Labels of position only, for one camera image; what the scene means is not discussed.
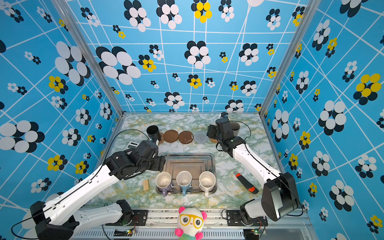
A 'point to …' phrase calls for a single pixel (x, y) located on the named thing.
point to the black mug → (153, 131)
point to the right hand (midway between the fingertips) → (213, 128)
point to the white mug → (207, 180)
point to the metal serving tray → (201, 167)
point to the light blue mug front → (184, 179)
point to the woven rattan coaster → (214, 140)
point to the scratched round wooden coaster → (186, 137)
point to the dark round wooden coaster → (170, 136)
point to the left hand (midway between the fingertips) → (160, 160)
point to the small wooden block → (146, 185)
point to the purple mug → (163, 180)
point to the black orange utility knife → (251, 187)
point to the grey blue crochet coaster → (201, 137)
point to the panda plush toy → (190, 221)
